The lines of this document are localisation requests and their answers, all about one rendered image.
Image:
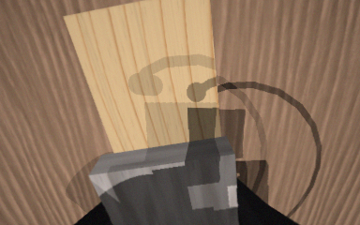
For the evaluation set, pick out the light wooden plank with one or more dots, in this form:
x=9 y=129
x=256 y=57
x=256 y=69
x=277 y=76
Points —
x=150 y=66

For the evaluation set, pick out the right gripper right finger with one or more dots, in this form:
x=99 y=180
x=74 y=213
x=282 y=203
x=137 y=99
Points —
x=252 y=209

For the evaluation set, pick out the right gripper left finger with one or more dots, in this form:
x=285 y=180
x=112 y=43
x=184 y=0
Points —
x=97 y=216

